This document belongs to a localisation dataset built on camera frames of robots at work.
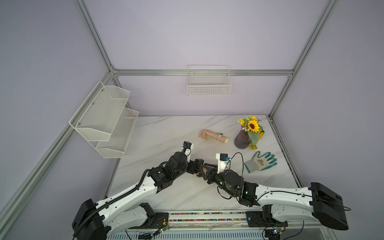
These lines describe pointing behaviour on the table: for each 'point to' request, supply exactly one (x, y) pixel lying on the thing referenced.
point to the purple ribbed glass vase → (242, 140)
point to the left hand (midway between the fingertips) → (195, 160)
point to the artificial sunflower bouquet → (250, 124)
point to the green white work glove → (260, 163)
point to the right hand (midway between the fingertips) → (201, 167)
